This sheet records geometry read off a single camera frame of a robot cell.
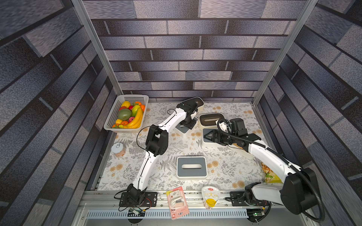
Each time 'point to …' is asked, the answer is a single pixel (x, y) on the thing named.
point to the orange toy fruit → (142, 106)
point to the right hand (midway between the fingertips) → (207, 137)
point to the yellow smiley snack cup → (210, 195)
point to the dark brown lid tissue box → (200, 102)
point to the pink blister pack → (177, 202)
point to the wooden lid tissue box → (234, 147)
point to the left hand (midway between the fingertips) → (189, 124)
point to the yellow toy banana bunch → (136, 123)
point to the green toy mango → (124, 114)
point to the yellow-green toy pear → (134, 109)
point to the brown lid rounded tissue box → (208, 120)
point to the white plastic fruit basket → (113, 124)
